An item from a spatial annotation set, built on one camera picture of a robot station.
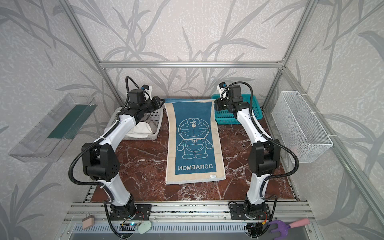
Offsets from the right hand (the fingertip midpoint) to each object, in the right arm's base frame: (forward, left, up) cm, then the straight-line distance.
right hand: (217, 96), depth 89 cm
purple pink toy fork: (-63, -29, -26) cm, 74 cm away
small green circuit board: (-62, +44, -27) cm, 81 cm away
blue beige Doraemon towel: (-22, +15, -27) cm, 38 cm away
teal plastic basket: (-1, -7, -18) cm, 20 cm away
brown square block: (-60, +64, -25) cm, 91 cm away
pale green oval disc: (-62, +37, -25) cm, 76 cm away
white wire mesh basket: (-30, -33, +7) cm, 45 cm away
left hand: (-1, +30, +3) cm, 31 cm away
